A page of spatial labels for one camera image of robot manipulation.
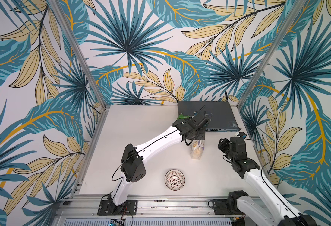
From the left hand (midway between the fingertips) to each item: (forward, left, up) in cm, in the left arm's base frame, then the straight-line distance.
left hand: (200, 136), depth 78 cm
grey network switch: (+30, -24, -16) cm, 41 cm away
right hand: (0, -9, -5) cm, 10 cm away
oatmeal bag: (-3, +1, -9) cm, 9 cm away
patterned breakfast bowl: (-18, +14, -19) cm, 30 cm away
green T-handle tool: (+28, +8, -16) cm, 33 cm away
